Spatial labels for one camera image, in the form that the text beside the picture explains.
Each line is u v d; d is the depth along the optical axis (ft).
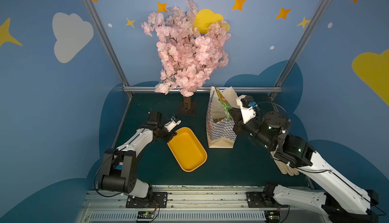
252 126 1.65
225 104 1.79
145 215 2.35
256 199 2.46
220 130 2.65
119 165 1.59
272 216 2.36
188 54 2.33
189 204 2.41
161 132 2.51
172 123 2.64
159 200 2.47
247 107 1.50
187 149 2.95
